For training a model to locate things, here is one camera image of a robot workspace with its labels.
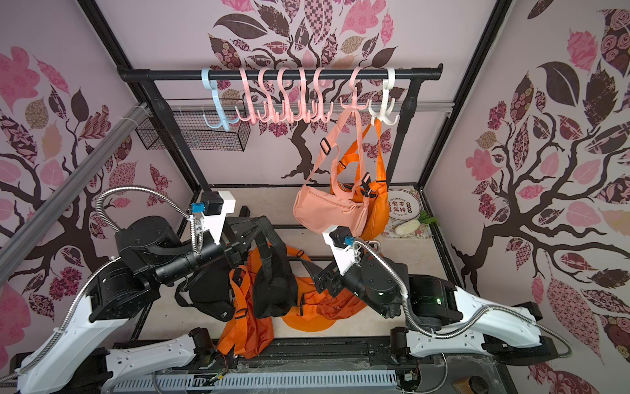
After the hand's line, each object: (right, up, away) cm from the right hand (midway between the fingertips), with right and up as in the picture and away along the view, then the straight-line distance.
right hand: (316, 249), depth 53 cm
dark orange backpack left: (-21, -30, +20) cm, 42 cm away
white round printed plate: (+40, +10, +59) cm, 72 cm away
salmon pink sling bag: (+1, +9, +29) cm, 30 cm away
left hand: (-11, +5, -3) cm, 12 cm away
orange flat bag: (-4, -27, +25) cm, 37 cm away
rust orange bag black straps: (+8, -23, +27) cm, 36 cm away
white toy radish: (+37, +1, +48) cm, 61 cm away
